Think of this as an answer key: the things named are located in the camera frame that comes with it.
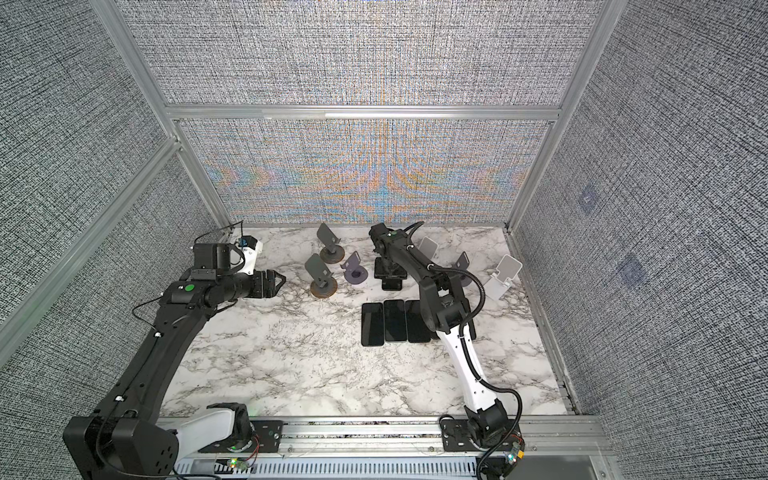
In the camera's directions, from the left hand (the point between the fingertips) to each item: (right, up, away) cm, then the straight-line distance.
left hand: (273, 277), depth 79 cm
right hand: (+32, -1, +27) cm, 42 cm away
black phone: (+26, -16, +14) cm, 33 cm away
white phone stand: (+69, -4, +25) cm, 74 cm away
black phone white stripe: (+32, -5, +30) cm, 44 cm away
